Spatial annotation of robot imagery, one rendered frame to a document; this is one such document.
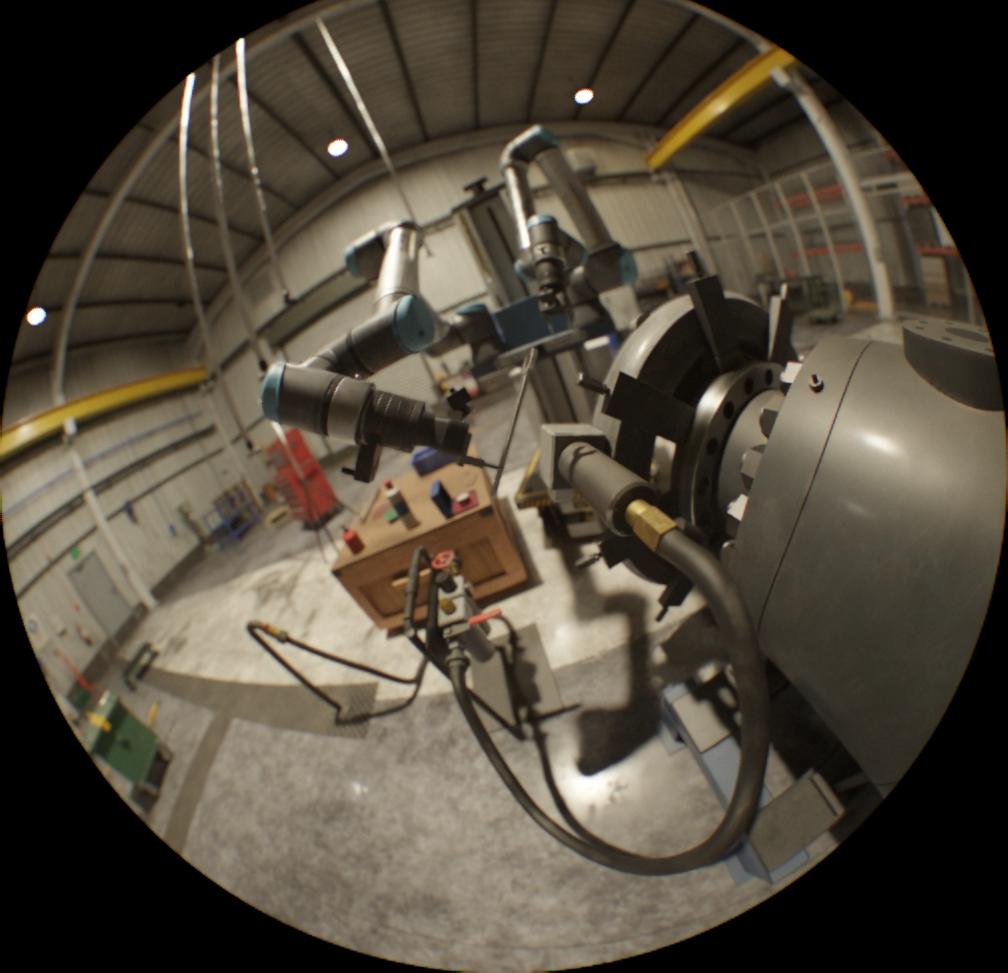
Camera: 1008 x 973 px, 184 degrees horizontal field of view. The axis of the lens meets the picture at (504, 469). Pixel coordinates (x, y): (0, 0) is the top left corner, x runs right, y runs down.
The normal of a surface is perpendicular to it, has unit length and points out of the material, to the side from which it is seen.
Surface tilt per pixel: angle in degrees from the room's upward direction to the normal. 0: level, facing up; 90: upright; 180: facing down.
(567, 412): 90
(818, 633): 80
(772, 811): 0
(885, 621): 66
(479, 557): 90
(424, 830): 0
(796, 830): 0
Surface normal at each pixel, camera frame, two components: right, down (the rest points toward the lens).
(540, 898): -0.37, -0.86
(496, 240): -0.28, 0.47
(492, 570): 0.15, 0.32
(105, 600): 0.93, -0.36
